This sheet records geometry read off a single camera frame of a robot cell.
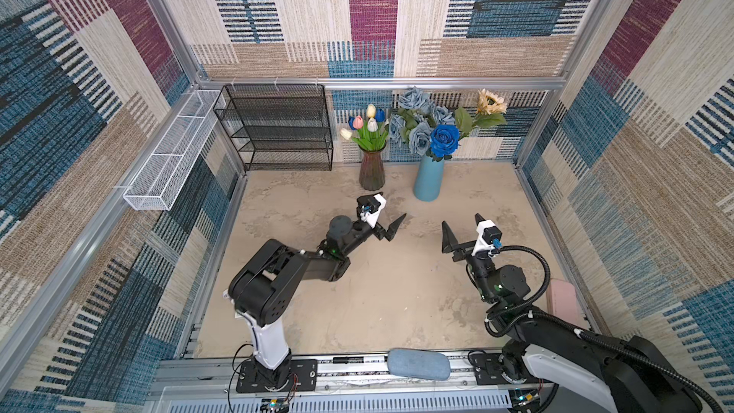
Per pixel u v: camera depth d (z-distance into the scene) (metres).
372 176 1.10
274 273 0.54
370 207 0.71
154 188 0.69
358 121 0.91
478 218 0.76
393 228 0.78
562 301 0.82
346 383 0.73
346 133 0.94
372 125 0.92
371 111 0.94
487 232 0.62
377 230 0.77
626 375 0.42
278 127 1.11
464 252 0.67
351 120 0.94
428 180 1.00
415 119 0.84
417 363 0.73
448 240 0.69
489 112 0.76
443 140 0.66
